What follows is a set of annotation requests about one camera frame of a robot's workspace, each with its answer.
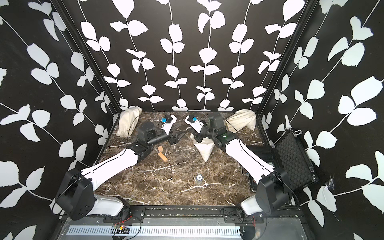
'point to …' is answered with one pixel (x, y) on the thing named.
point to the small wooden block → (160, 148)
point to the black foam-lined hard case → (290, 154)
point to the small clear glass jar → (199, 179)
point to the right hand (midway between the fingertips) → (186, 125)
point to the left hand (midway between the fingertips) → (183, 125)
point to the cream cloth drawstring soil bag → (205, 147)
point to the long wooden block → (162, 156)
